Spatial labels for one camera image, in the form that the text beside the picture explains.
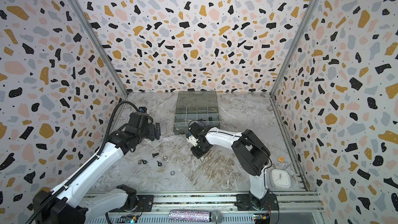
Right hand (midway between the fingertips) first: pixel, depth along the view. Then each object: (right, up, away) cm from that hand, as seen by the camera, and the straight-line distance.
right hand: (194, 152), depth 89 cm
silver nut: (-17, -3, -1) cm, 17 cm away
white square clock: (+45, -11, -9) cm, 47 cm away
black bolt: (-23, -2, 0) cm, 23 cm away
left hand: (-22, +17, -10) cm, 29 cm away
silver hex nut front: (-12, -10, -5) cm, 16 cm away
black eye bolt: (-28, -5, -2) cm, 28 cm away
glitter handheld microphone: (+11, -22, -21) cm, 33 cm away
